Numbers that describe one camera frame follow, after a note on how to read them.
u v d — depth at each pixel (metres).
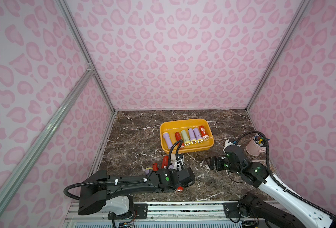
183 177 0.56
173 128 1.08
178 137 1.00
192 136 1.00
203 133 1.01
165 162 0.87
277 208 0.56
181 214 0.72
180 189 0.79
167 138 1.00
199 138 0.98
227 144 0.70
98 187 0.46
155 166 0.87
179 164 0.66
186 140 0.96
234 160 0.56
